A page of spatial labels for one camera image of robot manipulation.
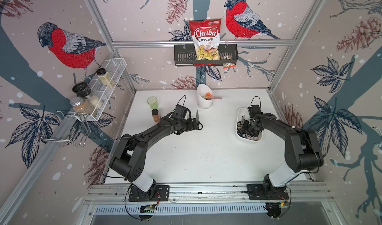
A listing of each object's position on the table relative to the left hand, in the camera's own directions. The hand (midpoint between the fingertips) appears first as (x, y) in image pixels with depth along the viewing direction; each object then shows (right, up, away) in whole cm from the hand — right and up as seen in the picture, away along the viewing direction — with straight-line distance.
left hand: (196, 123), depth 89 cm
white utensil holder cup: (+4, +22, +15) cm, 27 cm away
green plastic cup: (-32, +13, +18) cm, 39 cm away
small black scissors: (+2, -1, +13) cm, 13 cm away
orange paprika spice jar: (-27, +4, +6) cm, 28 cm away
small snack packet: (+20, +36, +1) cm, 41 cm away
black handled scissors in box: (+29, -2, +9) cm, 31 cm away
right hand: (+31, -4, +6) cm, 32 cm away
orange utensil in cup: (+10, +17, +18) cm, 27 cm away
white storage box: (+34, +5, +16) cm, 38 cm away
